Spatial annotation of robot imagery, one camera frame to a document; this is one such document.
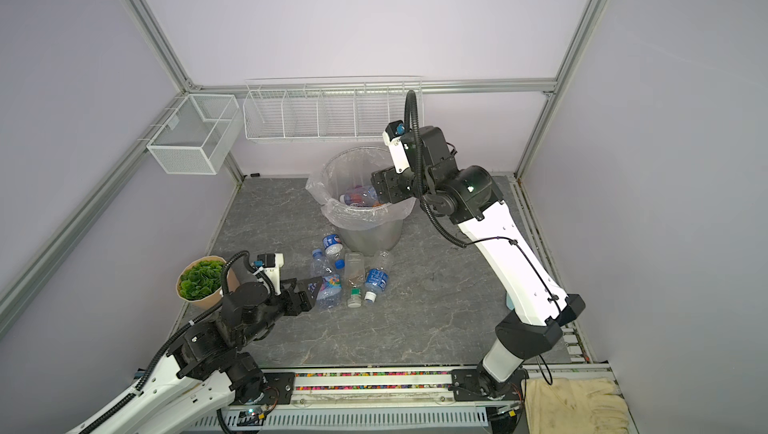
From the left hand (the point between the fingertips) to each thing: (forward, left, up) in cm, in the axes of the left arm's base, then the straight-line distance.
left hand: (311, 285), depth 73 cm
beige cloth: (-27, -62, -17) cm, 70 cm away
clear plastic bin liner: (+37, -10, +4) cm, 38 cm away
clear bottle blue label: (+6, -15, -13) cm, 21 cm away
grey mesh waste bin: (+17, -13, -9) cm, 24 cm away
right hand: (+14, -21, +22) cm, 34 cm away
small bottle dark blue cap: (+19, -2, -14) cm, 24 cm away
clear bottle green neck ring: (+11, -8, -17) cm, 22 cm away
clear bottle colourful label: (+4, -2, -15) cm, 16 cm away
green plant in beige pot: (+6, +32, -7) cm, 33 cm away
